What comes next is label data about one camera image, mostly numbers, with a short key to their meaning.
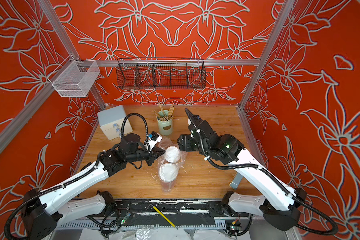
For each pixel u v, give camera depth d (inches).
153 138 24.1
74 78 36.2
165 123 36.5
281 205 14.5
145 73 39.6
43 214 14.9
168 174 25.5
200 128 17.4
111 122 35.3
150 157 24.8
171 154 29.2
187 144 21.8
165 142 29.4
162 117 38.1
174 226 27.1
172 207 29.2
